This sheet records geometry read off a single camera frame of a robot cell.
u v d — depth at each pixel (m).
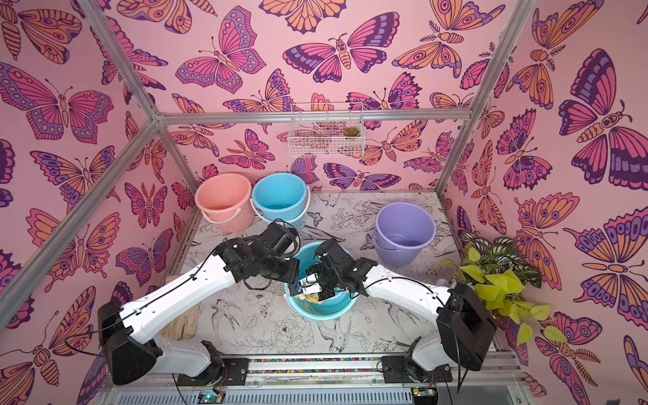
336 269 0.61
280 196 1.09
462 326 0.42
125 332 0.39
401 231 1.00
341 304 0.81
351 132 0.92
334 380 0.73
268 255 0.58
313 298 0.77
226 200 1.01
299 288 0.64
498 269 0.74
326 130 0.95
